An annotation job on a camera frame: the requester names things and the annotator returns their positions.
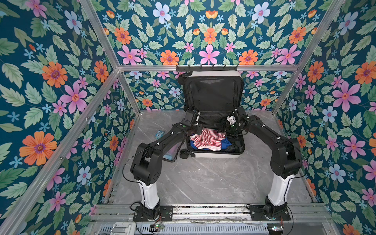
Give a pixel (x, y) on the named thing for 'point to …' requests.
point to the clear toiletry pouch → (170, 154)
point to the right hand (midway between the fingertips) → (221, 131)
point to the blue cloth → (225, 143)
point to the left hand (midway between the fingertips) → (202, 123)
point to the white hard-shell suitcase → (212, 96)
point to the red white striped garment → (210, 138)
